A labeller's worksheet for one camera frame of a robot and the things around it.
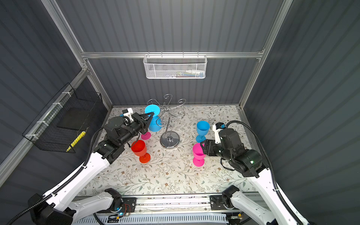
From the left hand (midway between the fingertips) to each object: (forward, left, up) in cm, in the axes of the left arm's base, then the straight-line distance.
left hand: (155, 113), depth 64 cm
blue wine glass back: (+12, -27, -28) cm, 41 cm away
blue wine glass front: (+2, +2, -10) cm, 11 cm away
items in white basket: (+38, -17, -3) cm, 42 cm away
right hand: (-10, -25, -11) cm, 29 cm away
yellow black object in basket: (-4, +39, -12) cm, 41 cm away
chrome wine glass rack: (+8, -3, -36) cm, 37 cm away
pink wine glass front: (-10, -21, -23) cm, 33 cm away
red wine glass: (-4, +13, -26) cm, 29 cm away
